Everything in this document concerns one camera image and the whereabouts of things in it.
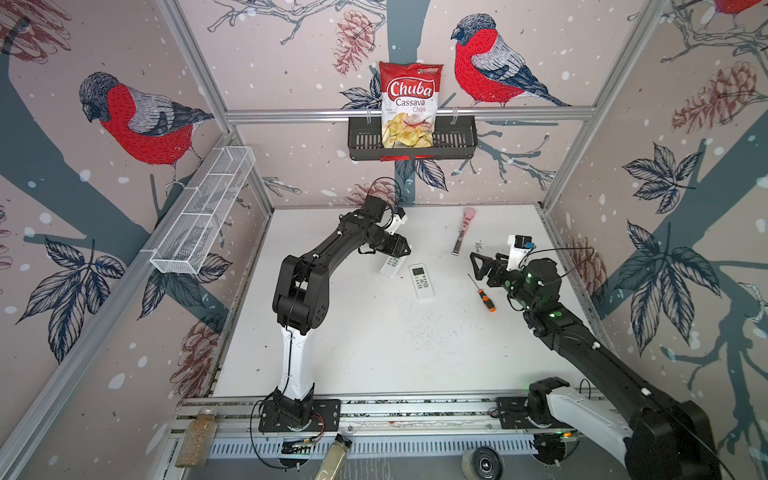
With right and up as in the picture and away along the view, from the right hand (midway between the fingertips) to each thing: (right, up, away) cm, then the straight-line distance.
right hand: (479, 259), depth 80 cm
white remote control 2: (-14, -9, +18) cm, 25 cm away
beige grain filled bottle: (-37, -44, -15) cm, 60 cm away
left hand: (-20, +2, +13) cm, 24 cm away
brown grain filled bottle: (-68, -41, -13) cm, 80 cm away
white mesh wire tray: (-74, +5, -8) cm, 75 cm away
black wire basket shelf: (-4, +38, +15) cm, 41 cm away
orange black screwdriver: (+6, -15, +15) cm, 22 cm away
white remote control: (-24, -3, +12) cm, 27 cm away
